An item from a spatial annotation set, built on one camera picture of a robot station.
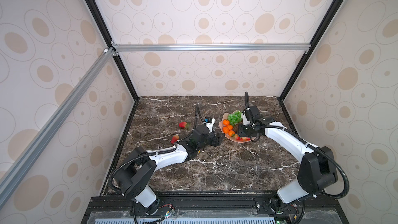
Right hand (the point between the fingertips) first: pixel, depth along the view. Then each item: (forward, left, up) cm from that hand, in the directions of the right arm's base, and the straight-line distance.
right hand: (239, 131), depth 88 cm
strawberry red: (-1, -1, -6) cm, 6 cm away
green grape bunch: (+13, 0, -4) cm, 13 cm away
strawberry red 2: (+11, +34, -7) cm, 37 cm away
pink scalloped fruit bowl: (+15, +7, -5) cm, 17 cm away
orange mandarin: (+11, +6, -5) cm, 14 cm away
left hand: (-4, +10, +6) cm, 12 cm away
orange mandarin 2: (+5, +7, -6) cm, 10 cm away
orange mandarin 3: (+4, +3, -7) cm, 9 cm away
